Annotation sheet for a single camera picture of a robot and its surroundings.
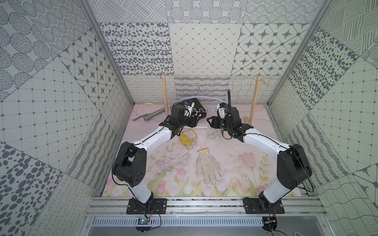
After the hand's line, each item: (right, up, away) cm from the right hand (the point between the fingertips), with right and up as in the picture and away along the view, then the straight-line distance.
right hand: (210, 120), depth 88 cm
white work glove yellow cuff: (-2, -26, 0) cm, 26 cm away
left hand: (-6, +3, -2) cm, 7 cm away
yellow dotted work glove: (-14, -12, +10) cm, 21 cm away
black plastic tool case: (-7, +7, -1) cm, 10 cm away
